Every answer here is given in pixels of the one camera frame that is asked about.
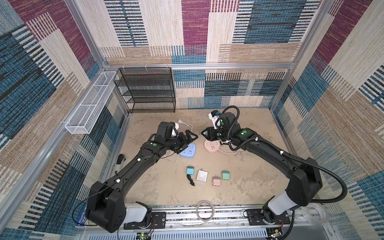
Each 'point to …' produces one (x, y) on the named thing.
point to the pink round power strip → (211, 146)
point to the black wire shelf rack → (148, 90)
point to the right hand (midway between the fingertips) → (206, 134)
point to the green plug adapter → (225, 175)
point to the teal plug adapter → (190, 170)
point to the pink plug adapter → (216, 181)
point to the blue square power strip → (190, 151)
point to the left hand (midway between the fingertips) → (194, 140)
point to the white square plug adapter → (202, 176)
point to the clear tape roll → (321, 209)
